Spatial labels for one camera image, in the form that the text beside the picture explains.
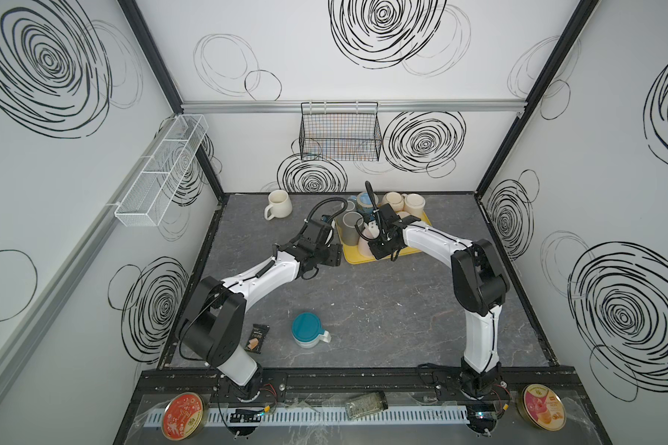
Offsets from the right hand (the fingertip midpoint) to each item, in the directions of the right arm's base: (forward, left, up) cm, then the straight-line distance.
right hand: (372, 250), depth 97 cm
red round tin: (-49, +49, 0) cm, 69 cm away
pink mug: (+1, +1, +10) cm, 10 cm away
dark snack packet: (-30, +36, -3) cm, 47 cm away
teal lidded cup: (-29, +21, +2) cm, 36 cm away
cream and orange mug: (+21, -10, +4) cm, 24 cm away
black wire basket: (+55, +12, +13) cm, 58 cm away
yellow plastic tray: (+18, -23, -4) cm, 29 cm away
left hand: (-4, +13, +7) cm, 15 cm away
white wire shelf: (-5, +63, +30) cm, 70 cm away
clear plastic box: (-46, +4, 0) cm, 46 cm away
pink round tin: (-45, -39, -1) cm, 60 cm away
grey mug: (-3, +12, +20) cm, 24 cm away
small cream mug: (+20, -17, +3) cm, 26 cm away
